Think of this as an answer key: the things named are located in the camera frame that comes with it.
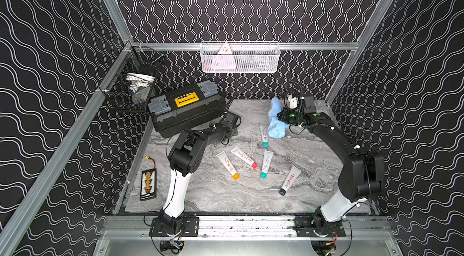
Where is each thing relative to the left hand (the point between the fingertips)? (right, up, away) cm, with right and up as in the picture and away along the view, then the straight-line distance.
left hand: (231, 127), depth 104 cm
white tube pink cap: (+6, -14, -9) cm, 18 cm away
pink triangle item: (-3, +34, -15) cm, 37 cm away
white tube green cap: (+19, -4, -1) cm, 19 cm away
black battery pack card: (-39, -26, -19) cm, 50 cm away
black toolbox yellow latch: (-23, +10, -10) cm, 27 cm away
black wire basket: (-46, +18, -20) cm, 53 cm away
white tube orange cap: (-4, -15, -10) cm, 19 cm away
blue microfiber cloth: (+21, 0, -20) cm, 29 cm away
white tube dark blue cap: (+31, -22, -15) cm, 41 cm away
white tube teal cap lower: (+19, -16, -11) cm, 27 cm away
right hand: (+24, +7, -14) cm, 29 cm away
